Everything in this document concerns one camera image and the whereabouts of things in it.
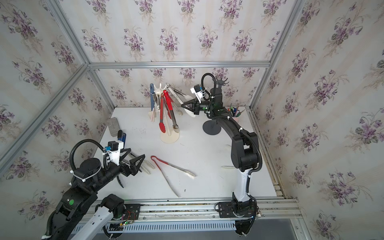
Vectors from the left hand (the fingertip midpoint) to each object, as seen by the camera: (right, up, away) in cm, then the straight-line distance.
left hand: (137, 153), depth 65 cm
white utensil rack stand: (+12, +3, +36) cm, 38 cm away
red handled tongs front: (+22, -17, +21) cm, 35 cm away
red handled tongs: (+12, +24, +12) cm, 29 cm away
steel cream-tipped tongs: (+3, -5, -3) cm, 6 cm away
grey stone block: (-32, +11, +40) cm, 52 cm away
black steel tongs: (-16, -19, +15) cm, 29 cm away
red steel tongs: (+8, +13, +14) cm, 21 cm away
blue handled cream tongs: (+3, +24, +13) cm, 28 cm away
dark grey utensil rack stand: (+39, +10, +42) cm, 58 cm away
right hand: (+21, +23, +15) cm, 34 cm away
